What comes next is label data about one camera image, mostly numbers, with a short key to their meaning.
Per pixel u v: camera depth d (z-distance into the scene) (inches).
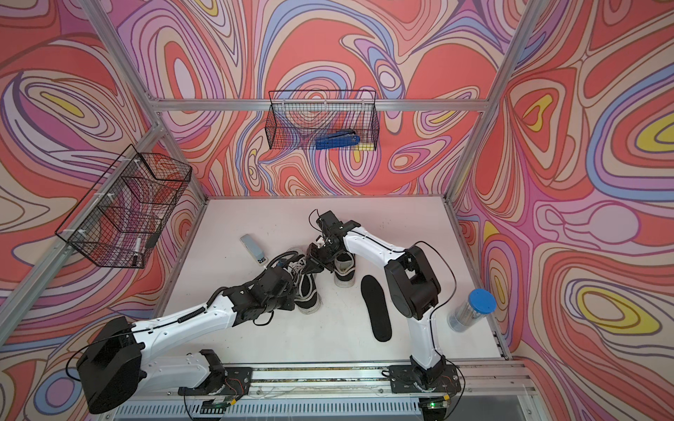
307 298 31.6
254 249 40.0
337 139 32.3
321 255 30.4
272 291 25.2
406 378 28.9
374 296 34.8
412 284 20.2
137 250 28.3
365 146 33.1
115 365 15.8
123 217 30.6
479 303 27.1
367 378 29.6
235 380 28.9
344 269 34.7
